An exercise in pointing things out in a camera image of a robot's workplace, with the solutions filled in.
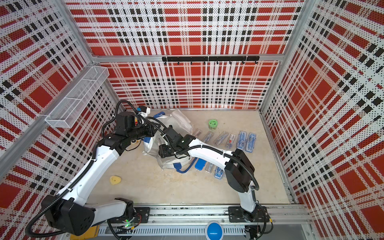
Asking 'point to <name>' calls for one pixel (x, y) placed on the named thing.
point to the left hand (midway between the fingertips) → (162, 125)
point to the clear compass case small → (209, 167)
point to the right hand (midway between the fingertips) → (165, 152)
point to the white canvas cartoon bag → (182, 123)
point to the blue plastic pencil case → (200, 164)
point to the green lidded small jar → (213, 124)
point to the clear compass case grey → (221, 138)
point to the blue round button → (214, 231)
